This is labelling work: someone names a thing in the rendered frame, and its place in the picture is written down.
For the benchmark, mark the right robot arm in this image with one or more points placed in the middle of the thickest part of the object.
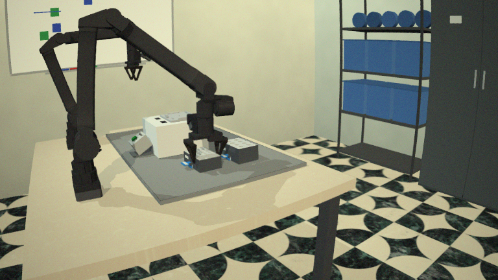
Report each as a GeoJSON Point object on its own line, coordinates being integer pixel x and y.
{"type": "Point", "coordinates": [87, 147]}

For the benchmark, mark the white box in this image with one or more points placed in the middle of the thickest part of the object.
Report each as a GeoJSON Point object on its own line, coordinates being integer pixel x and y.
{"type": "Point", "coordinates": [163, 136]}

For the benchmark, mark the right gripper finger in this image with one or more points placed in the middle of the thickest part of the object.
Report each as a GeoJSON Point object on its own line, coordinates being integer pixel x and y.
{"type": "Point", "coordinates": [192, 147]}
{"type": "Point", "coordinates": [222, 145]}

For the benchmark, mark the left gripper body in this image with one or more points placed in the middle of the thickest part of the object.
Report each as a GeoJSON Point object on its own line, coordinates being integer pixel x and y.
{"type": "Point", "coordinates": [130, 59]}

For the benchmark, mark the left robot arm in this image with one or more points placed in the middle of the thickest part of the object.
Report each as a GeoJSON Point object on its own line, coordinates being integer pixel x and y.
{"type": "Point", "coordinates": [58, 77]}

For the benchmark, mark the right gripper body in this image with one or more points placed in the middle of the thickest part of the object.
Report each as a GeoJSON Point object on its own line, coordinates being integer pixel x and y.
{"type": "Point", "coordinates": [205, 129]}

